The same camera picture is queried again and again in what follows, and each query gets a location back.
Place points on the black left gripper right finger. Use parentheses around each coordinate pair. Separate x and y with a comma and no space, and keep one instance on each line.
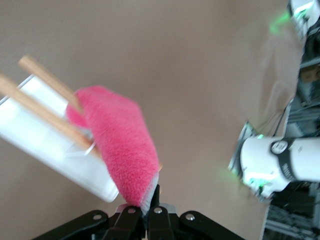
(160,225)

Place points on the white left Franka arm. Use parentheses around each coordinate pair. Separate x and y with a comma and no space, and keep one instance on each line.
(305,160)

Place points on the pink fleece towel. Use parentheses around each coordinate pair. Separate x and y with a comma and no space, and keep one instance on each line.
(122,140)

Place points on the white rack with wooden bars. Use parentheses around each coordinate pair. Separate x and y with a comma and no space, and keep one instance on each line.
(37,140)

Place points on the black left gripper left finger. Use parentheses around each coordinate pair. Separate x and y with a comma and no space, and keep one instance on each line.
(125,225)

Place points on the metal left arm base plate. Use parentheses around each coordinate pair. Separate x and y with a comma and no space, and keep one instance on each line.
(243,135)

